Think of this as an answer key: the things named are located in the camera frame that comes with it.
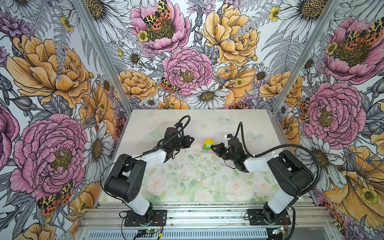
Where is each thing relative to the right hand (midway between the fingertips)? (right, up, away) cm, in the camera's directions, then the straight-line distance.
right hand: (210, 150), depth 91 cm
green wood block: (-3, +2, +3) cm, 4 cm away
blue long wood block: (-2, -1, +5) cm, 6 cm away
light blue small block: (-1, +3, +1) cm, 3 cm away
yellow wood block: (-1, +5, 0) cm, 5 cm away
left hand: (-10, +5, 0) cm, 11 cm away
